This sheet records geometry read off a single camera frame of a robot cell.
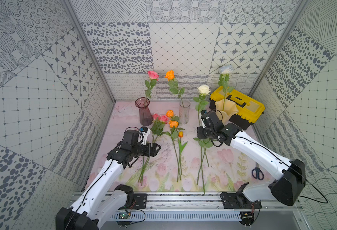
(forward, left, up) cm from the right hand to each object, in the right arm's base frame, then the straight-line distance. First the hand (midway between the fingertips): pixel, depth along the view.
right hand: (201, 131), depth 80 cm
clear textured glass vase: (+23, +9, -6) cm, 25 cm away
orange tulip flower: (+8, +11, -16) cm, 21 cm away
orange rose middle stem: (+15, +16, -14) cm, 26 cm away
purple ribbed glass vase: (+17, +36, -7) cm, 40 cm away
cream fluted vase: (+19, -19, -2) cm, 27 cm away
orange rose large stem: (+29, +16, +12) cm, 35 cm away
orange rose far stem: (+25, +19, -14) cm, 34 cm away
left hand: (-7, +27, -2) cm, 28 cm away
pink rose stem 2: (-8, +31, -18) cm, 37 cm away
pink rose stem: (+30, +29, +16) cm, 44 cm away
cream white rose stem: (+20, -2, +13) cm, 24 cm away
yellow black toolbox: (+18, -34, -2) cm, 38 cm away
